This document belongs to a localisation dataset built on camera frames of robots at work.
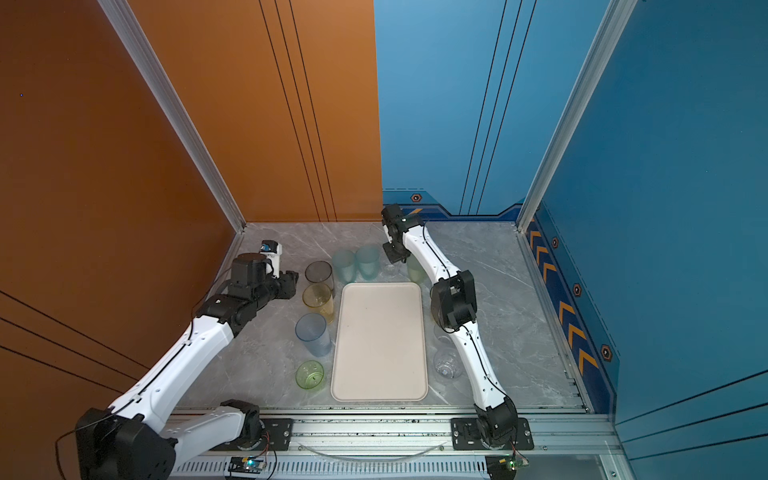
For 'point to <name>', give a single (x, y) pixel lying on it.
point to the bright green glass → (309, 374)
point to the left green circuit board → (246, 465)
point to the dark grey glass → (320, 271)
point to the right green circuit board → (503, 467)
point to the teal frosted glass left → (345, 264)
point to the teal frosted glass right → (367, 257)
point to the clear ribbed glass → (448, 363)
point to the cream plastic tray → (380, 351)
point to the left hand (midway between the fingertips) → (289, 271)
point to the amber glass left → (318, 297)
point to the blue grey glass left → (312, 329)
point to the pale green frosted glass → (415, 270)
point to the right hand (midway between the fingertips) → (397, 254)
